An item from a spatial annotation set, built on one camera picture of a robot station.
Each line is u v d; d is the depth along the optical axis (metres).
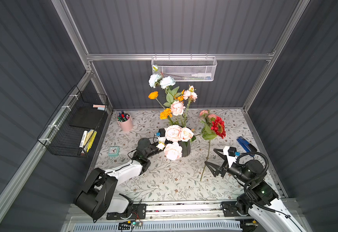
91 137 0.72
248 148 0.94
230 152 0.58
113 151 0.94
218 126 0.60
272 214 0.51
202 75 0.94
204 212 0.74
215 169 0.62
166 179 0.85
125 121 0.99
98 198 0.42
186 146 0.96
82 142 0.68
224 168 0.60
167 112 0.72
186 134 0.54
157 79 0.71
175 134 0.58
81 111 0.78
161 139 0.67
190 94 0.70
